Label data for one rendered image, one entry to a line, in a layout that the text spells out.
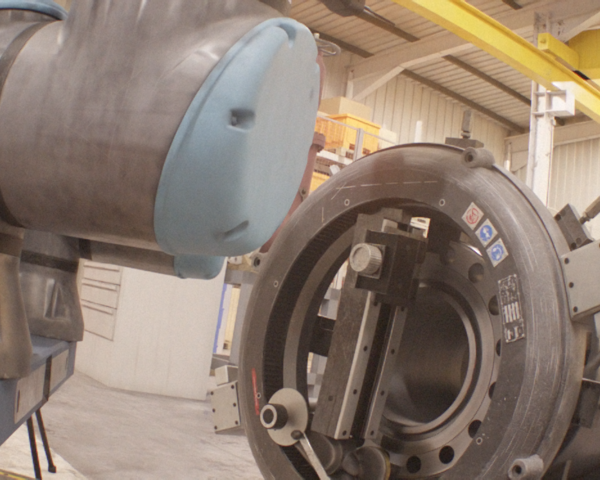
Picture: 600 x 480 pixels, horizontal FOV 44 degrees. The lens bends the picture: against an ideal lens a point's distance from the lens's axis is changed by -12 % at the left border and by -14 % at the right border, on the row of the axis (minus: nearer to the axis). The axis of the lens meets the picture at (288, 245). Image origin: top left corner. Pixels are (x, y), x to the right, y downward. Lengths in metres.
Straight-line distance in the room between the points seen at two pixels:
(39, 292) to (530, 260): 0.70
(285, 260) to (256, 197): 1.10
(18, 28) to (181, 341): 4.83
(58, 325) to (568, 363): 0.73
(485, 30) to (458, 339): 11.15
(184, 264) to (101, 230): 0.50
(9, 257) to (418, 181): 0.92
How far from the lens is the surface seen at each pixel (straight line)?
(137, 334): 5.17
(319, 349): 1.63
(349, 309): 1.40
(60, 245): 1.00
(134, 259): 1.00
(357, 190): 1.46
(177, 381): 5.34
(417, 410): 1.62
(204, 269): 0.99
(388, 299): 1.39
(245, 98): 0.42
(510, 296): 1.22
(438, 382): 1.73
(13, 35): 0.53
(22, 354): 0.56
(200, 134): 0.42
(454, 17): 12.22
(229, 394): 1.69
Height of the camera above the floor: 0.64
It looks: 5 degrees up
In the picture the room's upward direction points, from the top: 9 degrees clockwise
